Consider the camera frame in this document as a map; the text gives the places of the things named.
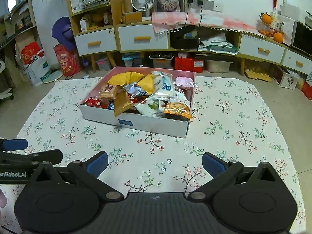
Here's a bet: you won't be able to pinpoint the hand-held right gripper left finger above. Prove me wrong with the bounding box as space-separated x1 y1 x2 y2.
34 152 123 200

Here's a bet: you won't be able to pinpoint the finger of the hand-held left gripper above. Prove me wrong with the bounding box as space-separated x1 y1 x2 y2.
0 138 29 152
0 149 64 167

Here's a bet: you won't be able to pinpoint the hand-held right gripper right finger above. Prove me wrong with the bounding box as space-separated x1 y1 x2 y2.
188 151 281 200

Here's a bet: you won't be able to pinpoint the red white printed packet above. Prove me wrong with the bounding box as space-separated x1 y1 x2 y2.
82 96 109 110

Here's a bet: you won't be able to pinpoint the gold brown snack packet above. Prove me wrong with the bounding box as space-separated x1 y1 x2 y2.
113 91 134 117

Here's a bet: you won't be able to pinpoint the pink silver cardboard box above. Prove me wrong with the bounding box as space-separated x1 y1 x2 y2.
78 66 197 138

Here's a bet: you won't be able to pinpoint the orange cookie packet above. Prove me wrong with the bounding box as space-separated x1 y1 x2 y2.
163 102 192 120

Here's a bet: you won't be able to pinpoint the wafer biscuit packet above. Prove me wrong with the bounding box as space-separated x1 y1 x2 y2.
99 84 120 100

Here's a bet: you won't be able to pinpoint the small red candy packet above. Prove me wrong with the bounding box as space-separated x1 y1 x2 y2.
128 95 147 105

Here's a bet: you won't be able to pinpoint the white grey snack packet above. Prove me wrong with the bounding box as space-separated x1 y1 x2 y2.
168 88 191 104

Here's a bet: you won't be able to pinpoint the white green snack packet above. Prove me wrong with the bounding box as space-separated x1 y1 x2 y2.
134 97 161 117

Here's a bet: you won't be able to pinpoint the silver snack packet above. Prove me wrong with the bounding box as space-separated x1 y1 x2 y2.
122 82 148 97

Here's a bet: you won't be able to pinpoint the pink snack packet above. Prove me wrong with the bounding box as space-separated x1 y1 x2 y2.
174 76 199 88

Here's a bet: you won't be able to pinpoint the large yellow snack packet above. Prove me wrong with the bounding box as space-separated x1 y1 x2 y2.
107 71 145 86

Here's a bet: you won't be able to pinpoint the white bread packet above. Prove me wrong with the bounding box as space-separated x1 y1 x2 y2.
151 71 176 97

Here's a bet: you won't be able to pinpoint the floral tablecloth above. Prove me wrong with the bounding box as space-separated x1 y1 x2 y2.
0 76 306 234

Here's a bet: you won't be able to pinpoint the white plastic bag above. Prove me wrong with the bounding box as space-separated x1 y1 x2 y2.
23 56 51 86

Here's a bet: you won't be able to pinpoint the round white base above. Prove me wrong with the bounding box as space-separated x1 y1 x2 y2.
40 70 64 84

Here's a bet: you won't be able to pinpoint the red gift bag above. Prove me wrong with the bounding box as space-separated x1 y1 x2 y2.
21 41 44 65

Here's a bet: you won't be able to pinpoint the red printed bag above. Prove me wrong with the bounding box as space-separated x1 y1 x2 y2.
53 43 81 77

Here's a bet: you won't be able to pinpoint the clear storage box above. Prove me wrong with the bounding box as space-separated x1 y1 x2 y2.
204 59 233 73

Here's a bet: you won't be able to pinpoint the egg tray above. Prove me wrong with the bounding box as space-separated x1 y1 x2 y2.
244 67 272 82

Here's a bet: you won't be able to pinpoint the clear box pink label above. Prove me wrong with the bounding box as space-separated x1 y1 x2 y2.
96 58 111 72

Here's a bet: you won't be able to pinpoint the long wooden stand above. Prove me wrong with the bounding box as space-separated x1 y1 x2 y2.
169 26 312 76

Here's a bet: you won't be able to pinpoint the red gift box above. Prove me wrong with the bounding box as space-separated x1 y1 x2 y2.
174 52 204 74

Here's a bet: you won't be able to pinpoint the blue lid storage box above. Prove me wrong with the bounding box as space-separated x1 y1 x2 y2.
121 54 142 67

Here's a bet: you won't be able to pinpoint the grey lid storage box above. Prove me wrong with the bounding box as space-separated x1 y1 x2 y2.
149 54 175 69

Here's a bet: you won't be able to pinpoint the metal storage shelf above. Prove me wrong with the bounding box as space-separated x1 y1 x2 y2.
0 0 37 42

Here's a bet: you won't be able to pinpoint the small red box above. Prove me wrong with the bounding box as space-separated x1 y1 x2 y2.
301 80 312 100

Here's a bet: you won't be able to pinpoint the purple plush toy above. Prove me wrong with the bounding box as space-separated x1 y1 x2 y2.
52 17 81 54

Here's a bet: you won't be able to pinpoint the pile of papers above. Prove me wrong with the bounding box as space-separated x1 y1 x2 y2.
199 33 239 54

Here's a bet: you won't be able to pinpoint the black bag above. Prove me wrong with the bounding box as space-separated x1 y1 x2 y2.
171 27 201 50

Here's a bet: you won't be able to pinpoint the glass bowl of small oranges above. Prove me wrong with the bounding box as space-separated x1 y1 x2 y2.
256 22 275 37

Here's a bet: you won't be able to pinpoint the pink cloth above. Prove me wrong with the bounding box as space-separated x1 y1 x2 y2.
152 10 267 38

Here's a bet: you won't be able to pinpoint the small brown box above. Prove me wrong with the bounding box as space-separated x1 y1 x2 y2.
102 12 114 26

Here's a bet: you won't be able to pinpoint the microwave oven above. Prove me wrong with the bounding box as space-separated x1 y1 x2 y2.
291 21 312 55

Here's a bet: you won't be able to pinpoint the white paper bag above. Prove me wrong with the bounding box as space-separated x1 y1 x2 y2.
277 12 296 47

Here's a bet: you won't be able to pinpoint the tall wooden cabinet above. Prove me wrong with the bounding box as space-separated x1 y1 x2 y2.
66 0 122 72

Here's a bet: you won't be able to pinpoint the stack of magazines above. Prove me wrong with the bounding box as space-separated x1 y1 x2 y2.
80 0 110 11

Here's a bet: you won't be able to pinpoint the white desk fan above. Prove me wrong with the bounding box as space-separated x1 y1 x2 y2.
131 0 156 21

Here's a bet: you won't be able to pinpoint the white drawer orange handle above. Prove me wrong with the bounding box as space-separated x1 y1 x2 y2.
118 24 169 52
74 28 117 56
280 49 312 75
239 34 285 62

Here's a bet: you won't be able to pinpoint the black charger cable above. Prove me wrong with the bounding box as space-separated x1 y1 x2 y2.
197 1 204 28
185 0 193 27

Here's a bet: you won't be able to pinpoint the white wall sockets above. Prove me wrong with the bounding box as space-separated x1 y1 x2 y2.
186 0 223 12

